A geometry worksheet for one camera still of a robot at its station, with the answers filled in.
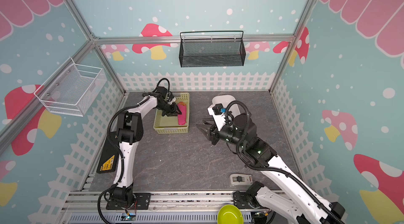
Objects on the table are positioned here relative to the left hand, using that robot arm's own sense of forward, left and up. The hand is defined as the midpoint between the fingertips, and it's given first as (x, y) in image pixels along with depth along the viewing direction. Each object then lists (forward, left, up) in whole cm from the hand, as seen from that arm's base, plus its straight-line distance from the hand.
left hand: (179, 114), depth 105 cm
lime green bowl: (-54, -31, -1) cm, 62 cm away
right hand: (-27, -16, +33) cm, 46 cm away
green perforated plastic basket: (-7, +5, -1) cm, 9 cm away
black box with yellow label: (-31, +34, 0) cm, 47 cm away
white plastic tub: (+13, -32, +1) cm, 34 cm away
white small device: (-40, -37, +2) cm, 54 cm away
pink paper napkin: (-2, -2, -1) cm, 3 cm away
